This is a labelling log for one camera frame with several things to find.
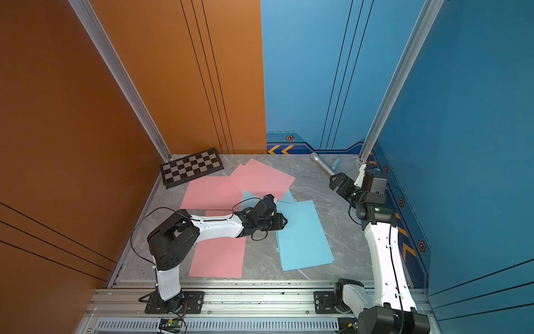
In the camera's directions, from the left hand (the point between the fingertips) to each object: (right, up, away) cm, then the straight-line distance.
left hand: (287, 219), depth 89 cm
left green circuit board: (-42, -32, -18) cm, 56 cm away
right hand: (+18, +17, -13) cm, 28 cm away
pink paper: (-38, +10, +19) cm, 44 cm away
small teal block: (+27, +25, +20) cm, 42 cm away
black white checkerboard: (-51, +23, +22) cm, 60 cm away
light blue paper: (-16, +8, -9) cm, 19 cm away
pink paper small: (-14, +17, +21) cm, 31 cm away
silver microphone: (+18, +30, +27) cm, 44 cm away
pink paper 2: (-27, -12, -11) cm, 31 cm away
